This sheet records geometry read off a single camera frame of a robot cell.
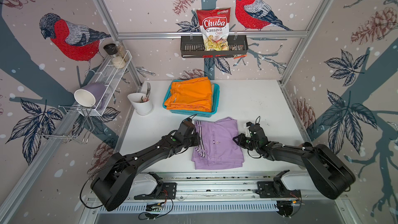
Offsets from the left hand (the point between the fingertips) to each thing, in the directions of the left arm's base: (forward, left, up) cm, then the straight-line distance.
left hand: (203, 135), depth 85 cm
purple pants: (-6, -8, -5) cm, 11 cm away
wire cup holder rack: (-8, +51, +28) cm, 59 cm away
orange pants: (+28, +6, +3) cm, 29 cm away
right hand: (+1, -17, -5) cm, 18 cm away
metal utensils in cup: (+31, +37, +3) cm, 49 cm away
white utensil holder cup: (+19, +39, 0) cm, 43 cm away
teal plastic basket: (+30, -8, +2) cm, 31 cm away
